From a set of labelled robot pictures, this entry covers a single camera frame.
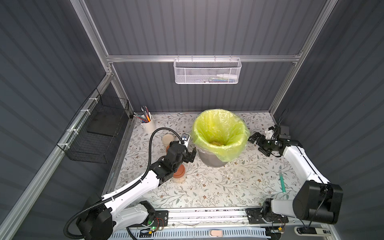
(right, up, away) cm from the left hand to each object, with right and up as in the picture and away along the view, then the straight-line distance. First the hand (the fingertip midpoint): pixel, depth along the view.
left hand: (188, 146), depth 78 cm
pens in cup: (-31, +19, +27) cm, 45 cm away
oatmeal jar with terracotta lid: (-5, -16, 0) cm, 16 cm away
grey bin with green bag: (+19, +4, +15) cm, 24 cm away
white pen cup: (-29, +10, +24) cm, 39 cm away
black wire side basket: (-48, +5, -6) cm, 48 cm away
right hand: (+39, +1, +7) cm, 39 cm away
